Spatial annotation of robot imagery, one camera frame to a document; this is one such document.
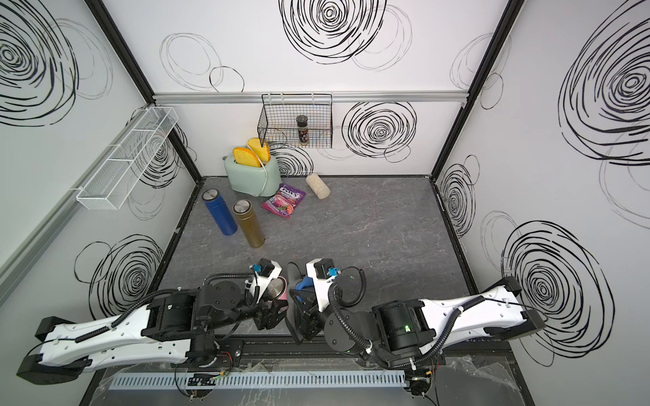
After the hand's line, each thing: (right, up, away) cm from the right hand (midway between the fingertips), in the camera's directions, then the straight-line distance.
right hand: (291, 294), depth 53 cm
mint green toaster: (-22, +28, +49) cm, 60 cm away
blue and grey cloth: (+1, +3, +1) cm, 3 cm away
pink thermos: (-4, 0, +4) cm, 6 cm away
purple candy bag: (-11, +19, +54) cm, 58 cm away
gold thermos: (-20, +17, +28) cm, 38 cm away
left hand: (-1, -4, +8) cm, 9 cm away
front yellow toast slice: (-25, +37, +46) cm, 65 cm away
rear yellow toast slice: (-20, +40, +51) cm, 68 cm away
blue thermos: (-32, +16, +37) cm, 51 cm away
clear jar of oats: (+3, +26, +57) cm, 63 cm away
